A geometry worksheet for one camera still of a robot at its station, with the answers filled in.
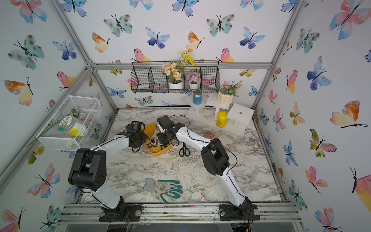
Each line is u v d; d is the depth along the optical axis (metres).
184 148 0.98
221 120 1.02
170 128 0.71
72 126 0.63
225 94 0.86
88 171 0.47
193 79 0.89
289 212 0.76
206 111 1.18
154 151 0.94
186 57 0.82
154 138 0.89
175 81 0.92
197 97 0.98
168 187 0.81
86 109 0.81
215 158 0.56
